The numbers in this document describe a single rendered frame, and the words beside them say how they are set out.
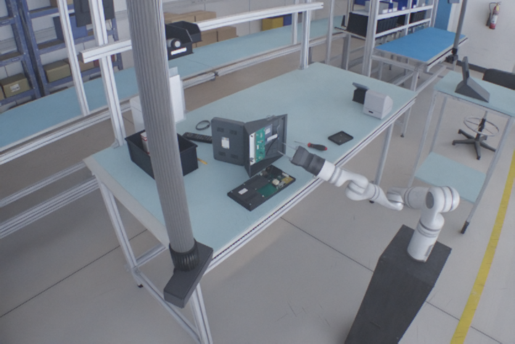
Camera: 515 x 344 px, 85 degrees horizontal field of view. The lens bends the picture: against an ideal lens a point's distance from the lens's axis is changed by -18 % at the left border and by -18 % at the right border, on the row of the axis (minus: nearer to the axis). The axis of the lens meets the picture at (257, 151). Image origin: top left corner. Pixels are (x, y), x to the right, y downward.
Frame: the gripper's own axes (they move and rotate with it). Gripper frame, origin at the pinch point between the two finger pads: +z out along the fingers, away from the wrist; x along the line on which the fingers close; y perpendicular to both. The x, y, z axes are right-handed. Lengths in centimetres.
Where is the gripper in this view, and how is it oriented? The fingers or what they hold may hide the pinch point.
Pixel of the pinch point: (279, 147)
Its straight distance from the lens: 135.1
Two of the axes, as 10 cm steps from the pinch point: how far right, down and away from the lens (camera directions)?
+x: -4.7, 8.8, -0.6
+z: -8.8, -4.7, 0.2
